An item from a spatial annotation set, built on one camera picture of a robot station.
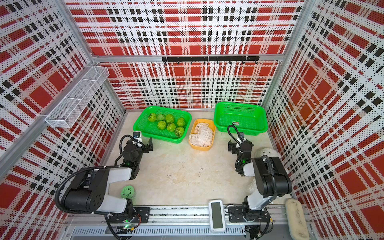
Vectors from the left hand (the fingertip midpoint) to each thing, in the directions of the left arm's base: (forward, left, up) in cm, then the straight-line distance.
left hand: (145, 137), depth 91 cm
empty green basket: (+24, -73, -12) cm, 78 cm away
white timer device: (-41, -42, -7) cm, 59 cm away
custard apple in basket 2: (+20, -11, -5) cm, 23 cm away
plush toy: (-43, -80, -7) cm, 91 cm away
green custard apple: (+14, -6, -6) cm, 16 cm away
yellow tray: (+16, -42, -8) cm, 46 cm away
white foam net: (+4, -36, -6) cm, 37 cm away
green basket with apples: (+15, +8, -5) cm, 18 cm away
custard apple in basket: (+22, +3, -7) cm, 23 cm away
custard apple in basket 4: (+12, -13, -6) cm, 19 cm away
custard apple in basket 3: (+17, -19, -6) cm, 27 cm away
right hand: (+1, -60, -5) cm, 60 cm away
